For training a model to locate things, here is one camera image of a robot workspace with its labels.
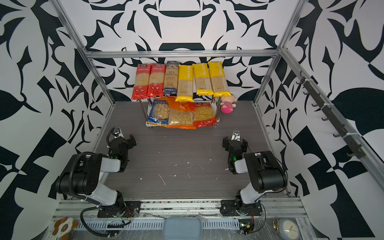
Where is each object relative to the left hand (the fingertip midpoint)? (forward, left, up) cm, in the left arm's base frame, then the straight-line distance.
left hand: (122, 134), depth 92 cm
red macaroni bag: (+12, -50, +2) cm, 52 cm away
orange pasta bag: (+11, -35, +3) cm, 37 cm away
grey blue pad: (-47, -37, -5) cm, 60 cm away
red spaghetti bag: (+15, -24, +27) cm, 40 cm away
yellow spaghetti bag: (+10, -39, +28) cm, 49 cm away
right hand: (-3, -70, -1) cm, 70 cm away
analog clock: (-48, -82, -4) cm, 96 cm away
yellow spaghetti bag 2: (+15, -49, +27) cm, 58 cm away
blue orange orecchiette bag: (+15, -22, +2) cm, 26 cm away
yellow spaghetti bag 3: (+10, -57, +28) cm, 64 cm away
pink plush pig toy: (+25, -69, -2) cm, 74 cm away
